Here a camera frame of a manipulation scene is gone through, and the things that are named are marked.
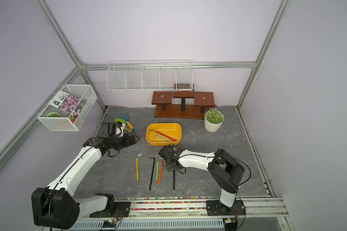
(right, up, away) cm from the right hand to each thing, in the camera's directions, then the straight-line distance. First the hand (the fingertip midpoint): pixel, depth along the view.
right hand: (172, 164), depth 89 cm
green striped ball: (-58, +30, -18) cm, 68 cm away
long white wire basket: (-15, +58, +10) cm, 61 cm away
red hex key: (-7, +17, +14) cm, 23 cm away
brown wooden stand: (+11, +40, +23) cm, 47 cm away
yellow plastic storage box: (0, +20, +17) cm, 26 cm away
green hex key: (-9, -2, -2) cm, 9 cm away
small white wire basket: (-53, +28, -16) cm, 62 cm away
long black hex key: (+1, -8, -6) cm, 10 cm away
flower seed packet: (-54, +37, -14) cm, 67 cm away
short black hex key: (-12, -6, -4) cm, 14 cm away
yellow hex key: (-21, -1, -1) cm, 21 cm away
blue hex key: (-10, +16, +13) cm, 23 cm away
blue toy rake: (-38, +30, +27) cm, 55 cm away
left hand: (-22, +16, -7) cm, 27 cm away
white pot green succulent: (+28, +28, +8) cm, 40 cm away
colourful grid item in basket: (+7, +51, +11) cm, 53 cm away
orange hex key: (-7, -4, -2) cm, 8 cm away
